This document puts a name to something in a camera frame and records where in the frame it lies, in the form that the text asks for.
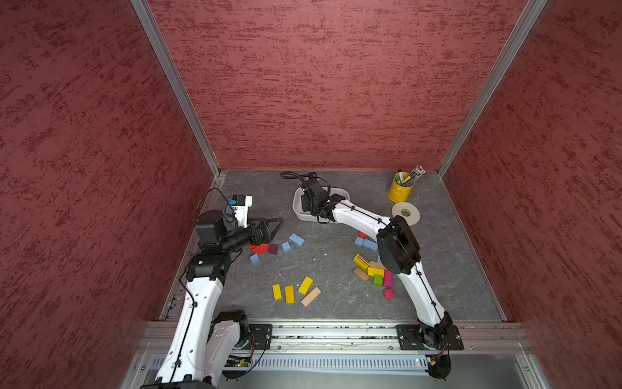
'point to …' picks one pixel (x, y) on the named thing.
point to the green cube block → (377, 279)
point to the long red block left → (259, 250)
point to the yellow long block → (305, 285)
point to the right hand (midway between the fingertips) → (309, 201)
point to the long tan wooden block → (312, 296)
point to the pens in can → (406, 178)
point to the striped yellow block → (361, 262)
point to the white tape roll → (407, 211)
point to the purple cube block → (273, 249)
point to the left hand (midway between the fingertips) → (273, 225)
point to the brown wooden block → (361, 274)
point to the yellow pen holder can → (399, 193)
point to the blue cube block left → (286, 246)
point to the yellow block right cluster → (372, 271)
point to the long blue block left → (296, 239)
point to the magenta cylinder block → (388, 294)
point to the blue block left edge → (254, 258)
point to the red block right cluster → (363, 235)
